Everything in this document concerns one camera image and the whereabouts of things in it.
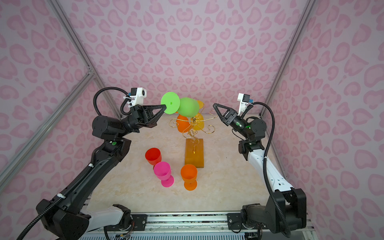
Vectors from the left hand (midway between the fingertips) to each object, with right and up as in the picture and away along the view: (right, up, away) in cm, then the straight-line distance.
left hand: (164, 109), depth 48 cm
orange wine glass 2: (+2, -3, +40) cm, 40 cm away
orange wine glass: (+6, -29, +27) cm, 40 cm away
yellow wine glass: (+11, -3, +27) cm, 29 cm away
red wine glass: (-14, -21, +34) cm, 42 cm away
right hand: (+18, +2, +14) cm, 23 cm away
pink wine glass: (-8, -30, +34) cm, 46 cm away
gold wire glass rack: (+7, -8, +35) cm, 36 cm away
